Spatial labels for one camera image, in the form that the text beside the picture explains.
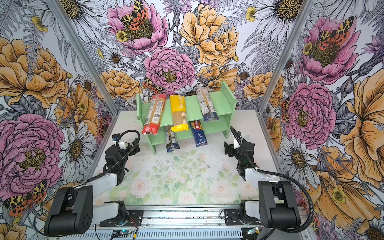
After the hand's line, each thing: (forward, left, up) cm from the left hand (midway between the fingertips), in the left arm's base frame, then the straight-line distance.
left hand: (130, 143), depth 89 cm
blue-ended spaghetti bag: (+8, -45, +19) cm, 50 cm away
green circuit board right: (-42, -65, -11) cm, 79 cm away
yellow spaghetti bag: (0, -30, +20) cm, 36 cm away
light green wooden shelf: (+2, -23, +17) cm, 29 cm away
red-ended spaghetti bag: (+8, -18, +20) cm, 28 cm away
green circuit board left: (-42, -3, -12) cm, 44 cm away
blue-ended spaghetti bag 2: (-4, -25, +5) cm, 26 cm away
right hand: (-1, -60, -1) cm, 60 cm away
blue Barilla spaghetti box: (+2, -40, +6) cm, 41 cm away
